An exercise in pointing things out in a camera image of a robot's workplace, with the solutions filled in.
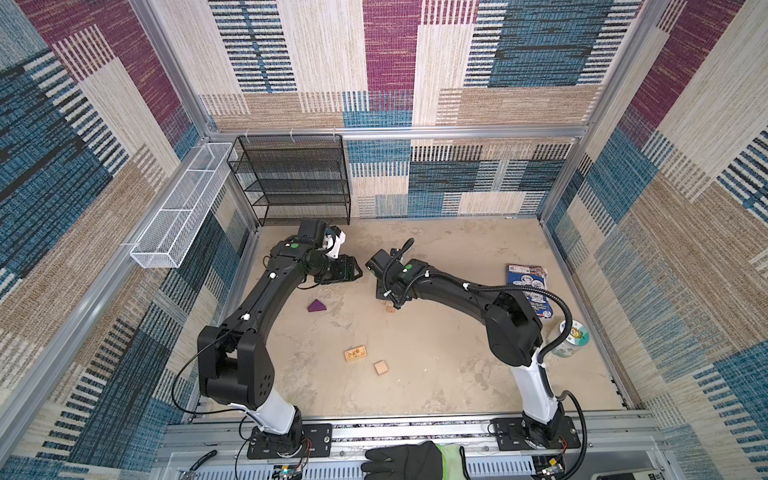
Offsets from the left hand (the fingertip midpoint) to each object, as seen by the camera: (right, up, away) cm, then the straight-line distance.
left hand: (353, 269), depth 84 cm
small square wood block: (+8, -27, -1) cm, 28 cm away
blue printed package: (+57, -3, +16) cm, 59 cm away
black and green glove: (+18, -43, -14) cm, 49 cm away
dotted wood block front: (0, -24, +3) cm, 24 cm away
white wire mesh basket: (-43, +7, -14) cm, 46 cm away
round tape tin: (+60, -19, -3) cm, 63 cm away
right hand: (+10, -8, +8) cm, 15 cm away
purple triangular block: (-13, -12, +12) cm, 22 cm away
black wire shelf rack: (-24, +31, +24) cm, 46 cm away
